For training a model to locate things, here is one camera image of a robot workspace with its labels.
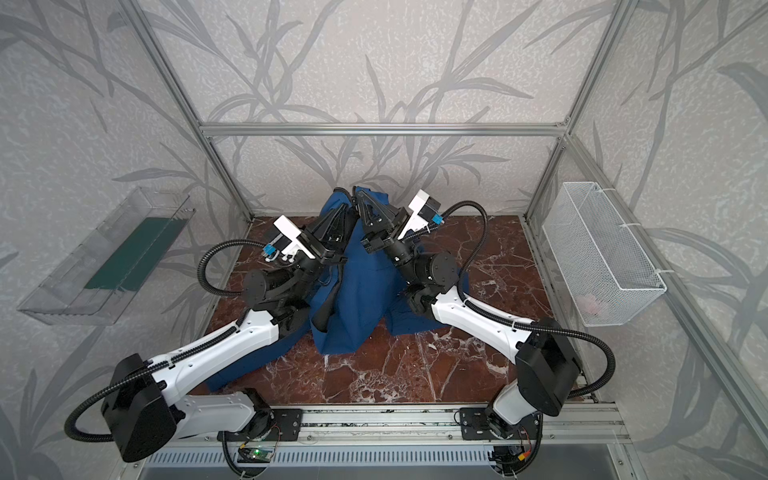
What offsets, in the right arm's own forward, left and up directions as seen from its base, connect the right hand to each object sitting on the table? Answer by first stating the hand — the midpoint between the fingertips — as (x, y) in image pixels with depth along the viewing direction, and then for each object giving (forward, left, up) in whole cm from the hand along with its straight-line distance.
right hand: (364, 187), depth 52 cm
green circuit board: (-36, +28, -52) cm, 69 cm away
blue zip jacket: (-9, +4, -25) cm, 27 cm away
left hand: (-2, +3, -1) cm, 4 cm away
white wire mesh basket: (-7, -49, -18) cm, 52 cm away
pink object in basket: (-7, -52, -31) cm, 61 cm away
